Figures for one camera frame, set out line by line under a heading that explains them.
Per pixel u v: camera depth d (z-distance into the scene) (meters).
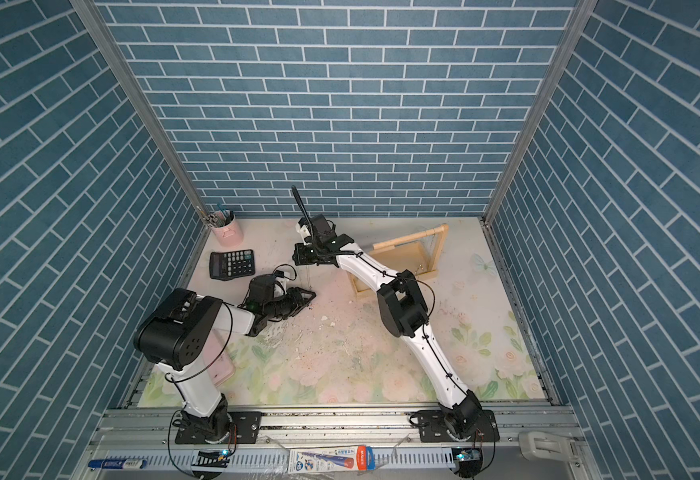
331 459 0.69
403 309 0.62
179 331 0.50
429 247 1.06
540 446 0.69
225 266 1.03
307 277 1.05
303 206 0.77
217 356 0.50
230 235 1.06
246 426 0.74
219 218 1.07
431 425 0.74
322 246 0.78
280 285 0.82
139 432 0.75
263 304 0.78
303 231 0.91
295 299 0.86
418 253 1.11
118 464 0.68
